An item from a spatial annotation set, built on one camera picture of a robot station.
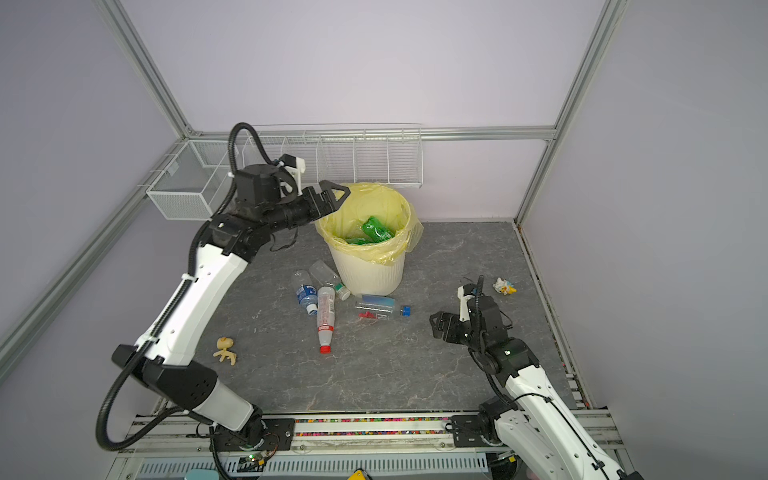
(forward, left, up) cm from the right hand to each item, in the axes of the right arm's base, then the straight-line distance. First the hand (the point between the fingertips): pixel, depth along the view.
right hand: (444, 321), depth 79 cm
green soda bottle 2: (+20, +23, +10) cm, 32 cm away
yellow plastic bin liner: (+36, +17, +10) cm, 41 cm away
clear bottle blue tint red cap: (+8, +20, -7) cm, 22 cm away
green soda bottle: (+27, +19, +7) cm, 34 cm away
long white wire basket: (+58, +20, +14) cm, 63 cm away
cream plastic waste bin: (+14, +22, 0) cm, 26 cm away
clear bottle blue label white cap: (+12, +41, -7) cm, 44 cm away
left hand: (+15, +25, +29) cm, 42 cm away
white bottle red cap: (+5, +35, -8) cm, 36 cm away
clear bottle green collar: (+21, +37, -9) cm, 43 cm away
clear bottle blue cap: (+8, +11, -10) cm, 17 cm away
